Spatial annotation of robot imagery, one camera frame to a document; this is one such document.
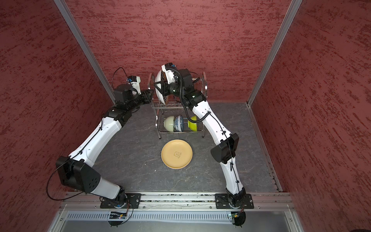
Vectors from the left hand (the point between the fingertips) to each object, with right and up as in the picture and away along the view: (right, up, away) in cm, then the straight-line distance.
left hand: (153, 93), depth 77 cm
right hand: (+3, +3, -5) cm, 7 cm away
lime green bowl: (+23, -19, +16) cm, 34 cm away
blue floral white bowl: (+13, -17, +13) cm, 25 cm away
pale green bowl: (+7, -18, +13) cm, 23 cm away
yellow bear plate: (+12, -37, +13) cm, 41 cm away
